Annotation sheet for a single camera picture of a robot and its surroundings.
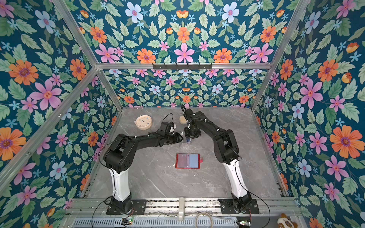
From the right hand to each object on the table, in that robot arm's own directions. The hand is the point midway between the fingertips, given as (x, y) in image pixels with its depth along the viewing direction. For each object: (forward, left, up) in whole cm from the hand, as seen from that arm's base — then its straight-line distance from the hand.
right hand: (190, 136), depth 97 cm
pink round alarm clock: (+14, +36, -2) cm, 39 cm away
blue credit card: (-2, +1, 0) cm, 3 cm away
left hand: (0, +4, +1) cm, 4 cm away
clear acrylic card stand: (-5, 0, +1) cm, 5 cm away
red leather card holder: (-16, +3, -5) cm, 17 cm away
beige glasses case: (+15, +6, -1) cm, 16 cm away
